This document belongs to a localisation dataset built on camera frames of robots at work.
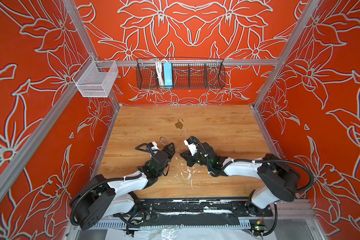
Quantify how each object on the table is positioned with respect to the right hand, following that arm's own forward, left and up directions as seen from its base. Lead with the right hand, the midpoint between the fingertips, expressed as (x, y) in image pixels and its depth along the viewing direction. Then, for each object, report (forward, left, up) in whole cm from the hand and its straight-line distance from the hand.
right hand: (178, 155), depth 82 cm
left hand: (+5, +2, +3) cm, 6 cm away
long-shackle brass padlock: (+8, +10, +2) cm, 13 cm away
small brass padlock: (+28, -1, -9) cm, 30 cm away
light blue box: (+42, +5, +24) cm, 49 cm away
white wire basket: (+44, +53, +21) cm, 72 cm away
